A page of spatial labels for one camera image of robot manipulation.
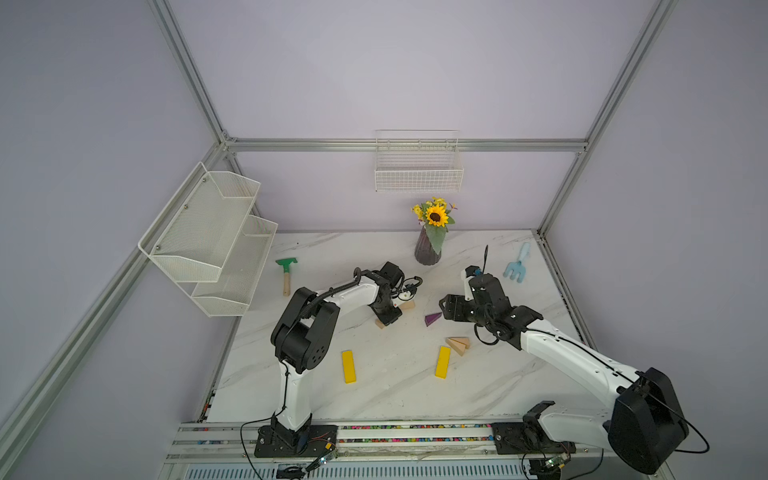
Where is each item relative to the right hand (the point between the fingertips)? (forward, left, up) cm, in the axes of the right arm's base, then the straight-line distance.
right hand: (452, 306), depth 85 cm
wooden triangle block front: (-8, -2, -10) cm, 13 cm away
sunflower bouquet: (+24, +4, +13) cm, 28 cm away
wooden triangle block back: (-6, -3, -9) cm, 12 cm away
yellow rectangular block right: (-12, +3, -11) cm, 17 cm away
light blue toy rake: (+24, -31, -13) cm, 41 cm away
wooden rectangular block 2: (-2, +22, -6) cm, 22 cm away
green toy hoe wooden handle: (+25, +57, -9) cm, 63 cm away
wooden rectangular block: (+5, +12, -7) cm, 15 cm away
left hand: (+3, +19, -11) cm, 23 cm away
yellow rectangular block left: (-13, +31, -12) cm, 35 cm away
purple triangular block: (+2, +5, -10) cm, 11 cm away
